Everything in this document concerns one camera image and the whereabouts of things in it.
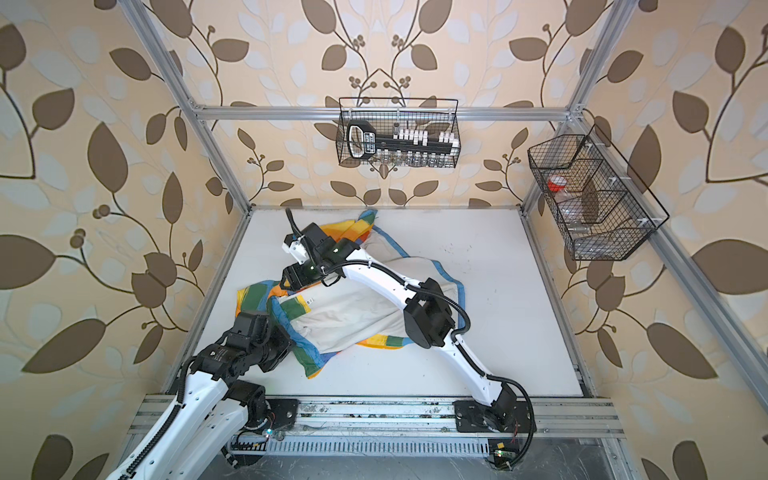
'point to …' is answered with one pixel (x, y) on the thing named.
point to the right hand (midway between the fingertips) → (291, 283)
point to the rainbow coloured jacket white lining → (342, 311)
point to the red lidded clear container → (556, 182)
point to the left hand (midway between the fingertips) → (300, 339)
